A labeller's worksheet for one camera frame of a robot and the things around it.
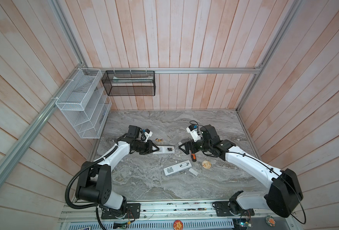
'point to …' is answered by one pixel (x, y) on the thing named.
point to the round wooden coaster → (206, 164)
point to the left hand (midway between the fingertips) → (157, 152)
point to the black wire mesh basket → (129, 83)
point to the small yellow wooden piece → (159, 140)
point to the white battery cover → (193, 171)
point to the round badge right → (270, 221)
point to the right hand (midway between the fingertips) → (184, 144)
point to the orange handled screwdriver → (193, 157)
